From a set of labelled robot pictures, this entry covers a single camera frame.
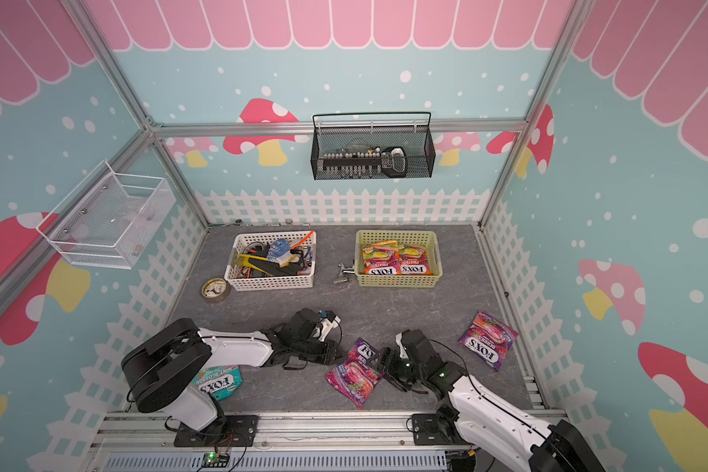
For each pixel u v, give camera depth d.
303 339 0.73
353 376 0.81
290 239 1.09
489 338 0.87
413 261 1.06
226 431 0.71
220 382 0.80
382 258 1.03
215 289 1.00
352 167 0.89
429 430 0.75
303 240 1.09
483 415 0.52
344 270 1.05
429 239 1.09
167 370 0.45
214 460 0.73
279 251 1.01
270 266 0.97
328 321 0.82
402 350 0.68
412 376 0.69
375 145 0.93
